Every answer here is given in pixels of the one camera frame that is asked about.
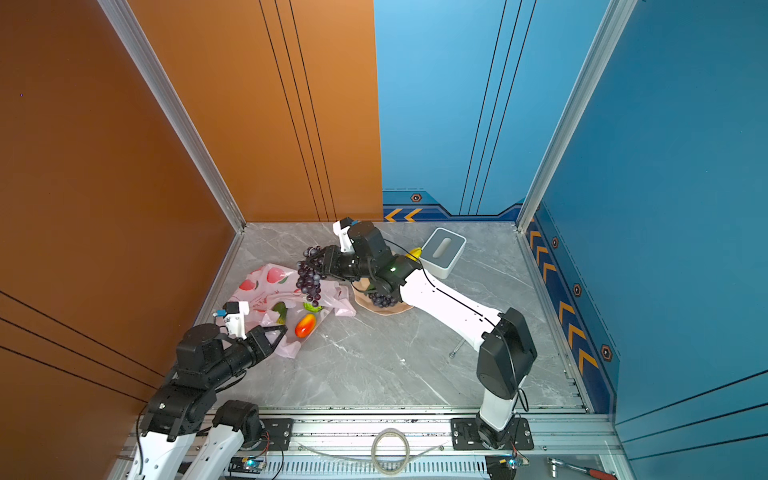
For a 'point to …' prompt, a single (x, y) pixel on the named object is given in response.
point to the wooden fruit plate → (363, 300)
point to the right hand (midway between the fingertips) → (313, 262)
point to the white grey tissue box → (441, 252)
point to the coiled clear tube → (374, 457)
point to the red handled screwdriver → (594, 473)
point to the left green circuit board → (246, 465)
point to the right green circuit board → (516, 461)
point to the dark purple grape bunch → (310, 271)
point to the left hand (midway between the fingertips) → (289, 324)
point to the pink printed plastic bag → (276, 300)
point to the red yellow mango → (305, 326)
